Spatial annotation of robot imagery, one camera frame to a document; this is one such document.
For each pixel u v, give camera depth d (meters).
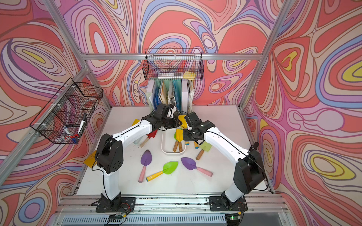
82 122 0.69
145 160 0.89
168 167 0.86
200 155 0.90
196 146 0.94
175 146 0.93
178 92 0.97
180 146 0.95
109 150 0.56
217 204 0.72
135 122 1.08
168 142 0.97
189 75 0.91
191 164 0.88
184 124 0.90
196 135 0.58
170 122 0.77
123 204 0.72
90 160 0.93
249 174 0.43
